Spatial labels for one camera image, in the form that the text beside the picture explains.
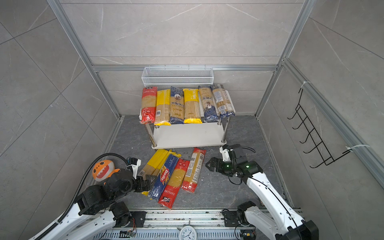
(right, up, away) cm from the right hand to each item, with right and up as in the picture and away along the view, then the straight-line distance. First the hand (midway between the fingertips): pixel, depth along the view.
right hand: (212, 165), depth 78 cm
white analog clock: (-13, -28, -10) cm, 33 cm away
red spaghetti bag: (-22, -14, +3) cm, 27 cm away
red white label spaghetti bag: (-11, -6, +10) cm, 15 cm away
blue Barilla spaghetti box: (-26, -8, +4) cm, 28 cm away
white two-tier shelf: (-13, +15, +23) cm, 30 cm away
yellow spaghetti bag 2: (-36, -4, +10) cm, 38 cm away
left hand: (-31, -3, -7) cm, 32 cm away
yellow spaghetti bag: (-32, -6, +9) cm, 34 cm away
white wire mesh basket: (-21, +55, +20) cm, 62 cm away
